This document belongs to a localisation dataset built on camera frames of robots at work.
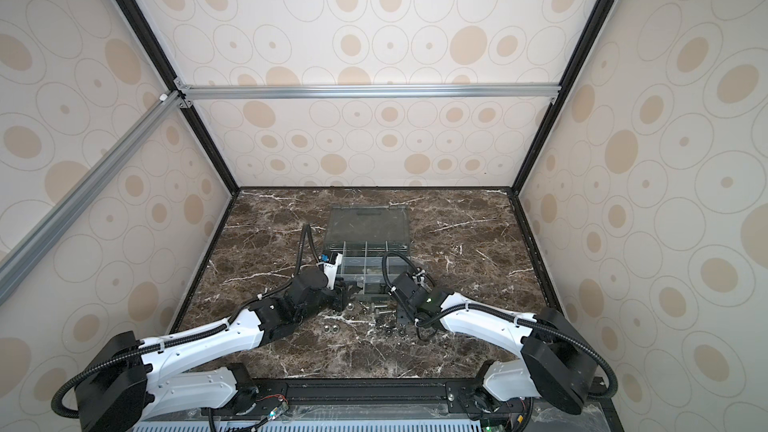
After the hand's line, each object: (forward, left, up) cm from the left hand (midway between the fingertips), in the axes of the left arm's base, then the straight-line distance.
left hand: (359, 280), depth 80 cm
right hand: (-4, -13, -11) cm, 17 cm away
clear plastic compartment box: (+24, +1, -15) cm, 28 cm away
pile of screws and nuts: (-5, -2, -14) cm, 15 cm away
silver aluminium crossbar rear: (+122, -48, -15) cm, 132 cm away
